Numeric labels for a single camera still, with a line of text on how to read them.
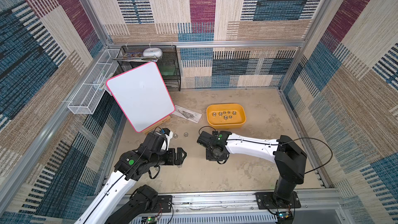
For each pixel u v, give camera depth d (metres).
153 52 0.89
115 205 0.44
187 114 1.06
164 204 0.73
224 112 1.07
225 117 1.04
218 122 1.02
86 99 0.91
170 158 0.61
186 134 0.97
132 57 0.92
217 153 0.60
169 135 0.66
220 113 1.05
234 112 1.07
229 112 1.08
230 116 1.05
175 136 0.97
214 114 1.06
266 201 0.74
